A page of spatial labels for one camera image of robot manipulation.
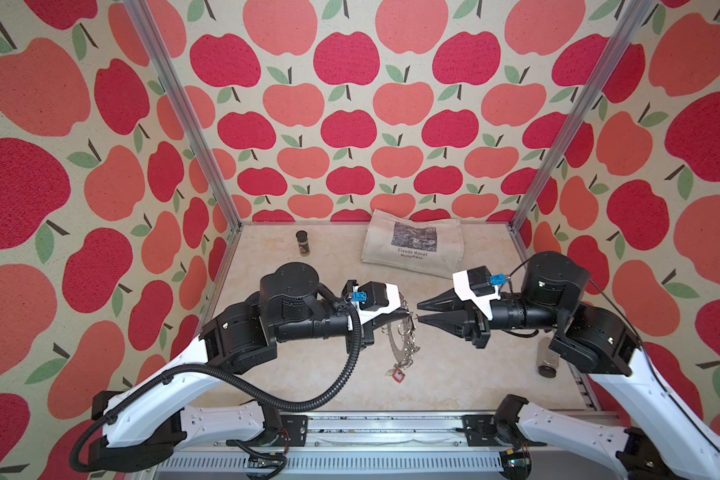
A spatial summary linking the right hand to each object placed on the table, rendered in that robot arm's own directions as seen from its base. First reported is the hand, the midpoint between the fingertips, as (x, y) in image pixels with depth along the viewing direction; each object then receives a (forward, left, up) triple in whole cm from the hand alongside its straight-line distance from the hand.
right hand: (429, 303), depth 49 cm
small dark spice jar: (+43, +38, -36) cm, 68 cm away
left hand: (-3, +4, +1) cm, 5 cm away
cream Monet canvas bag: (+45, -8, -35) cm, 57 cm away
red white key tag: (-8, +4, -13) cm, 16 cm away
